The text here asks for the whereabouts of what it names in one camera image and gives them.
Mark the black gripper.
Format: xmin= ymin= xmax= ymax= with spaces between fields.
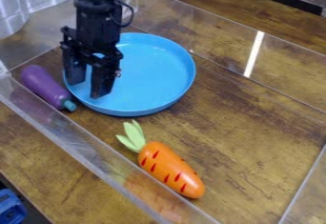
xmin=60 ymin=0 xmax=123 ymax=98

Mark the blue round tray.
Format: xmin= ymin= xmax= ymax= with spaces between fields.
xmin=65 ymin=32 xmax=196 ymax=117

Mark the purple toy eggplant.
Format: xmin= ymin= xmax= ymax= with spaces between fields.
xmin=20 ymin=65 xmax=76 ymax=112

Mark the orange toy carrot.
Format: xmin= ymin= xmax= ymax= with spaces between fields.
xmin=116 ymin=120 xmax=204 ymax=199

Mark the blue object at corner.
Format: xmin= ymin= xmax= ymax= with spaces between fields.
xmin=0 ymin=189 xmax=26 ymax=224

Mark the clear acrylic enclosure wall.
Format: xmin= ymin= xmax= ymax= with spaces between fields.
xmin=0 ymin=0 xmax=326 ymax=224

